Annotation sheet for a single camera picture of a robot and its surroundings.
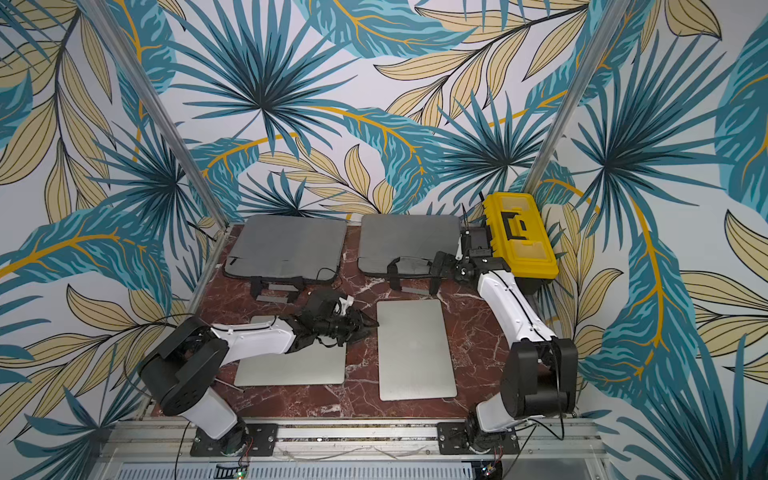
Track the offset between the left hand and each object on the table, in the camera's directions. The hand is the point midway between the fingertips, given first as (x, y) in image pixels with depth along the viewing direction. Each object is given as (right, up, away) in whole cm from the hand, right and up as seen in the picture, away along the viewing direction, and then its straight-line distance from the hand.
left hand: (376, 330), depth 83 cm
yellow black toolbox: (+45, +27, +12) cm, 54 cm away
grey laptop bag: (-35, +21, +23) cm, 47 cm away
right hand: (+21, +17, +5) cm, 28 cm away
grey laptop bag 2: (+8, +24, +27) cm, 37 cm away
